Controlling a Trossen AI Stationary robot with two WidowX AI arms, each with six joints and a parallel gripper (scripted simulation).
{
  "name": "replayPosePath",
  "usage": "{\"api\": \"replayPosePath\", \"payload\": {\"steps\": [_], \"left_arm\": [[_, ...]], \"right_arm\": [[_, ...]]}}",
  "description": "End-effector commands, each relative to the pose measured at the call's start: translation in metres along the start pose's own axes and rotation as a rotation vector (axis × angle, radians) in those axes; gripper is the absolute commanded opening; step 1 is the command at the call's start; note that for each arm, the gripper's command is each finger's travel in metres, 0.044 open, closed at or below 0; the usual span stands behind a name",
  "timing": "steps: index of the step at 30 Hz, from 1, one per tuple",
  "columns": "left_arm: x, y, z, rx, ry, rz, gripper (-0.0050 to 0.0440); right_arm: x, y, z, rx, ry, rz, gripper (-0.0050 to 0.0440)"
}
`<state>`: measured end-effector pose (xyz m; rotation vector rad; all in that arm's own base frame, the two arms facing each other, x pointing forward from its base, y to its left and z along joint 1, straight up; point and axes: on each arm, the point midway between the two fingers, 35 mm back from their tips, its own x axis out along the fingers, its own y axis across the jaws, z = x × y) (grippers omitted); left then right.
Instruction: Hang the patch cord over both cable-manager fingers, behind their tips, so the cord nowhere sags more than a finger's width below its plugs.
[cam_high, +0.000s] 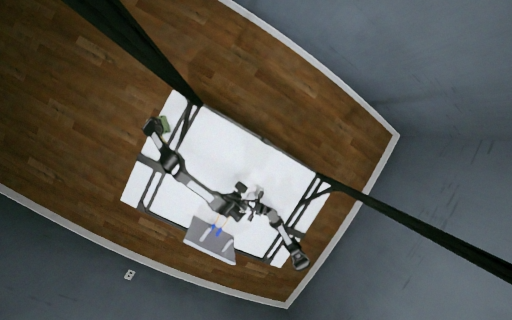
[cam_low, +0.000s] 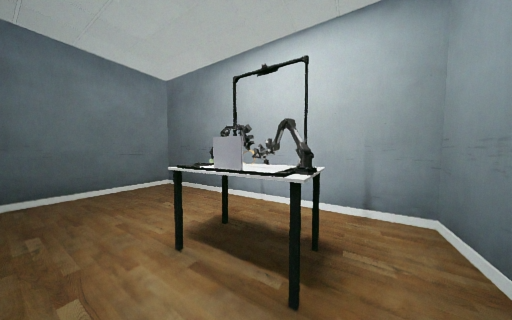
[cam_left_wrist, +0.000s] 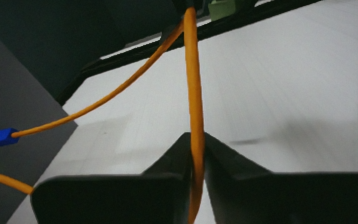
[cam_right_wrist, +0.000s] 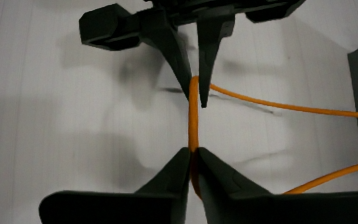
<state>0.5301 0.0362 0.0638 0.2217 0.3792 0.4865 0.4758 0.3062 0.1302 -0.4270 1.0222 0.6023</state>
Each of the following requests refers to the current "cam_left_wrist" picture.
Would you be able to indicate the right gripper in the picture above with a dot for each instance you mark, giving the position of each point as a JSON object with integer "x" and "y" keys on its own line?
{"x": 181, "y": 7}

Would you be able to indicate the orange cable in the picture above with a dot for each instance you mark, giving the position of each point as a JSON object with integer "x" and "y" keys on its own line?
{"x": 189, "y": 25}

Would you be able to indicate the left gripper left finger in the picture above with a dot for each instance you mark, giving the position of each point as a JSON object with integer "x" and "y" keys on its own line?
{"x": 150, "y": 197}

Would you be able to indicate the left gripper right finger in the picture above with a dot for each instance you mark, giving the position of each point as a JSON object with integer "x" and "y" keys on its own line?
{"x": 240, "y": 195}

